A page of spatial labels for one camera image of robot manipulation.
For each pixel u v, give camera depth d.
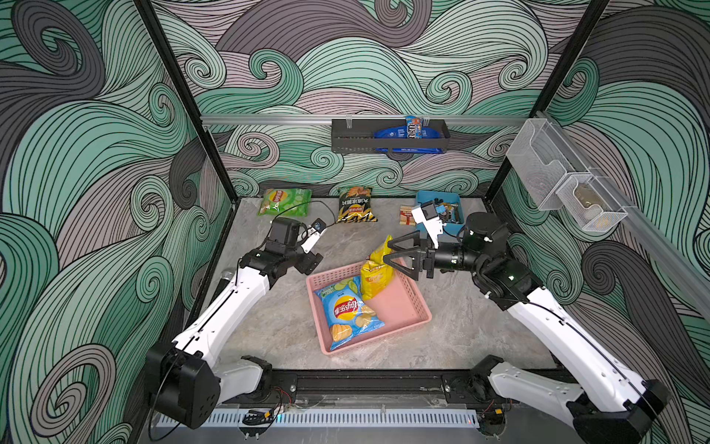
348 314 0.80
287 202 1.10
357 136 0.95
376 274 0.81
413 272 0.52
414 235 0.61
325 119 0.93
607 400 0.38
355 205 1.10
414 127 0.90
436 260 0.53
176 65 0.81
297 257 0.69
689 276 0.51
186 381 0.38
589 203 0.65
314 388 0.75
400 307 0.88
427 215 0.53
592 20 0.73
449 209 1.15
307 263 0.71
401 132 0.92
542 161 0.78
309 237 0.70
